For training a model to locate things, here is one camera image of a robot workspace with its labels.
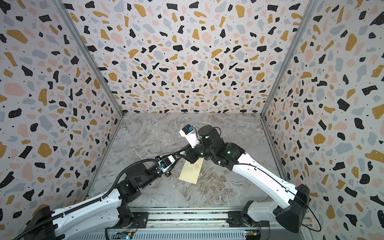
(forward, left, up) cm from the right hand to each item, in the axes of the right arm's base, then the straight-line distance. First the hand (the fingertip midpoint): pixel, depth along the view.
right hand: (176, 150), depth 64 cm
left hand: (+1, 0, -4) cm, 4 cm away
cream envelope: (+4, -4, -31) cm, 32 cm away
